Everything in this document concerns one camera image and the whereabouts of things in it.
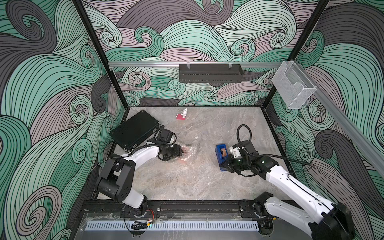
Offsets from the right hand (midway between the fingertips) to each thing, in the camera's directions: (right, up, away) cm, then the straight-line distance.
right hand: (217, 166), depth 76 cm
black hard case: (-58, +14, +25) cm, 64 cm away
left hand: (-20, +4, +12) cm, 24 cm away
